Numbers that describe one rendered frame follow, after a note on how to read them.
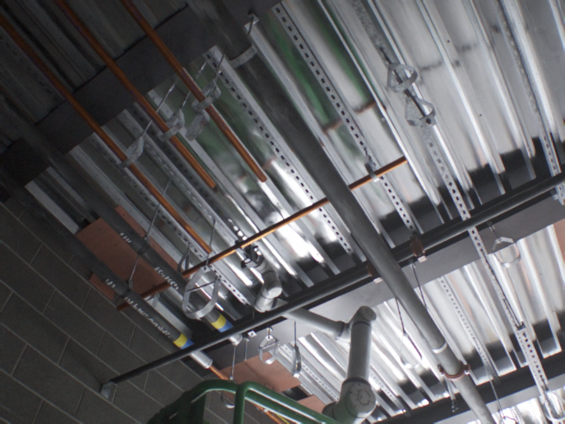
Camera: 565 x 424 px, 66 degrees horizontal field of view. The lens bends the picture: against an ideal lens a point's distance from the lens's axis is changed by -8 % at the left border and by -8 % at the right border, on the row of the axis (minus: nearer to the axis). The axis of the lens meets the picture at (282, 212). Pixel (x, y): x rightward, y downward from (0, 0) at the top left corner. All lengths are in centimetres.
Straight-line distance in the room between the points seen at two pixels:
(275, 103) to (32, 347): 180
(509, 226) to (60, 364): 260
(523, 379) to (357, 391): 236
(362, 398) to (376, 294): 86
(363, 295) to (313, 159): 149
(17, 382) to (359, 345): 173
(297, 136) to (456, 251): 155
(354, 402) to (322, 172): 112
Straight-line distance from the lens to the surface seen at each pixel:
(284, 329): 311
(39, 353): 266
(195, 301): 248
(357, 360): 246
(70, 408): 269
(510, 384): 442
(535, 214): 288
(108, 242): 307
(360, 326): 264
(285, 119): 153
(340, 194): 168
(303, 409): 191
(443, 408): 448
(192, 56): 216
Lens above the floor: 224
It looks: 55 degrees up
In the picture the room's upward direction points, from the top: straight up
